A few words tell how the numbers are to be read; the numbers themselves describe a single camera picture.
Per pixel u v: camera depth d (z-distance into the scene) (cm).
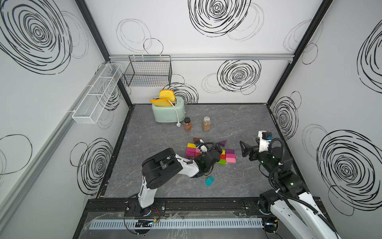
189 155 93
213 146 85
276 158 52
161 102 95
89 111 71
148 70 96
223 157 89
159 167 47
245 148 65
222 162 88
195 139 101
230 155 91
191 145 95
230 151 93
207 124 99
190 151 93
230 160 89
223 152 91
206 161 69
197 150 81
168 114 101
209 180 81
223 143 97
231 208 77
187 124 99
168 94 98
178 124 104
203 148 80
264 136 60
